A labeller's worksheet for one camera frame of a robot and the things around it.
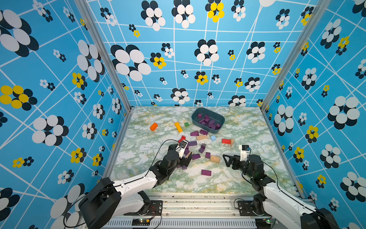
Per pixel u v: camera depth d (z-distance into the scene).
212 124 1.08
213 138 0.99
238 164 0.75
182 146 0.70
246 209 0.72
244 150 0.75
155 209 0.73
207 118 1.11
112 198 0.41
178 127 1.07
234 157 0.75
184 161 0.73
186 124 1.09
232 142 0.97
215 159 0.89
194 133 1.05
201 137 1.02
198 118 1.12
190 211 0.73
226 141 0.99
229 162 0.77
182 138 1.02
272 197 0.57
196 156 0.94
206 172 0.85
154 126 1.08
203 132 1.05
